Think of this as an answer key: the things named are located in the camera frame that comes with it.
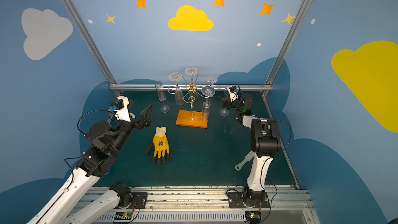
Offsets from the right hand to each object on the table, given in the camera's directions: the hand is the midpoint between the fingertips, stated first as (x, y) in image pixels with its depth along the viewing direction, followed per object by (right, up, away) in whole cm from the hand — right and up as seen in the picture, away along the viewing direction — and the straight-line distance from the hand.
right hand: (227, 92), depth 98 cm
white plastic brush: (+11, -38, -10) cm, 41 cm away
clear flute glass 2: (0, -13, +13) cm, 18 cm away
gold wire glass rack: (-24, -17, +7) cm, 30 cm away
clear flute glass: (-43, -2, +3) cm, 43 cm away
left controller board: (-54, -62, -25) cm, 86 cm away
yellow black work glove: (-41, -33, -7) cm, 53 cm away
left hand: (-42, -7, -36) cm, 55 cm away
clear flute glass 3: (-14, -2, -21) cm, 25 cm away
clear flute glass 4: (-30, -2, -4) cm, 31 cm away
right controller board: (+8, -63, -25) cm, 68 cm away
